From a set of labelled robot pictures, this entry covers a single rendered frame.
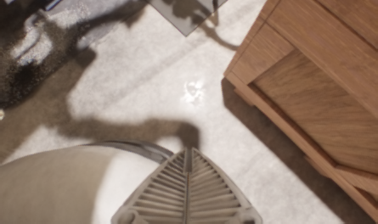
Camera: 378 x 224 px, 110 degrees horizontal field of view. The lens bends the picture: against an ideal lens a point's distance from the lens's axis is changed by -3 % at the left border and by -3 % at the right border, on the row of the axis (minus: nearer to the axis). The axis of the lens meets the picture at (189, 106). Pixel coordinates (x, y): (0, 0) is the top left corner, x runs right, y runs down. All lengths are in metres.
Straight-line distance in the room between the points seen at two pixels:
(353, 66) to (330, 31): 0.06
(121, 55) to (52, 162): 0.49
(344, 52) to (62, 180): 0.45
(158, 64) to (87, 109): 0.35
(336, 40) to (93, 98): 0.72
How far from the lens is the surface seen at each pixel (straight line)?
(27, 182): 0.35
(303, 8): 0.27
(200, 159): 0.17
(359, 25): 0.26
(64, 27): 0.92
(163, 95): 0.59
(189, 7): 0.76
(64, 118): 0.78
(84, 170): 0.30
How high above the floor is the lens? 0.56
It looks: 82 degrees down
